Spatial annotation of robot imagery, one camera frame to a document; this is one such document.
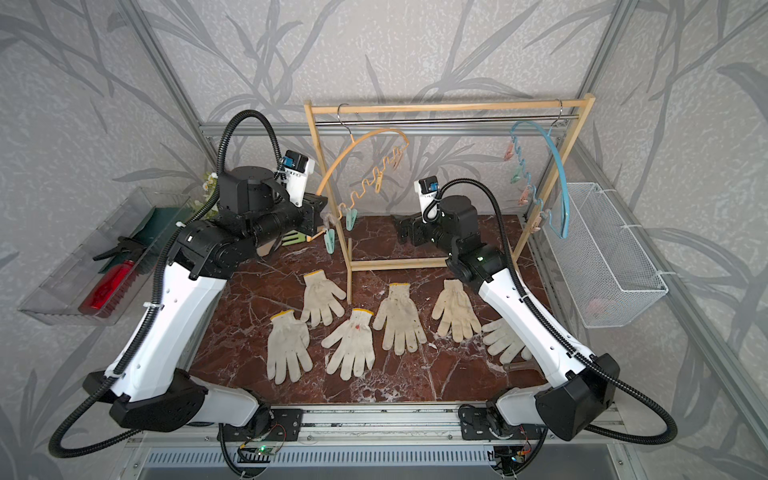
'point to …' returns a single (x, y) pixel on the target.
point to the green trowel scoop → (155, 232)
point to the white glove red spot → (356, 347)
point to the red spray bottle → (116, 281)
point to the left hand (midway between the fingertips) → (326, 200)
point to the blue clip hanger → (529, 196)
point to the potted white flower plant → (211, 187)
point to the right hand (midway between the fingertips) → (409, 208)
